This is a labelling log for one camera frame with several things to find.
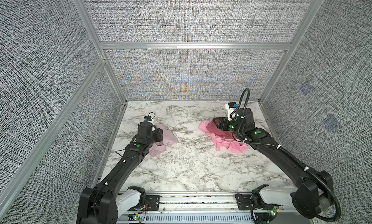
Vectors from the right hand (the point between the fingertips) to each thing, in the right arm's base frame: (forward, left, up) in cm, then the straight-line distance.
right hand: (217, 118), depth 80 cm
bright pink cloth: (-2, -7, -19) cm, 21 cm away
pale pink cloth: (-3, +28, -17) cm, 33 cm away
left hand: (-3, +33, -7) cm, 33 cm away
